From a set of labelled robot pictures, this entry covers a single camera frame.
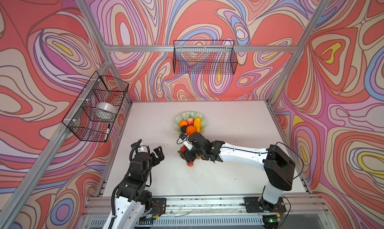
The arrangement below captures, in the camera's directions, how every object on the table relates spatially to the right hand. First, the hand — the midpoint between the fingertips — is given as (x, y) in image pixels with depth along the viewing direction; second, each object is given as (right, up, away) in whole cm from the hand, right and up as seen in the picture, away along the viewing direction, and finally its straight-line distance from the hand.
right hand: (186, 154), depth 83 cm
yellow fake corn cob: (+7, +16, +18) cm, 25 cm away
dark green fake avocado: (-3, +13, +14) cm, 19 cm away
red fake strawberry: (+2, +18, +19) cm, 26 cm away
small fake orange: (-3, +17, +19) cm, 25 cm away
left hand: (-16, +3, -5) cm, 17 cm away
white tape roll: (-39, +24, -13) cm, 47 cm away
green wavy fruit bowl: (-2, +22, +22) cm, 31 cm away
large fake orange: (+2, +13, +9) cm, 16 cm away
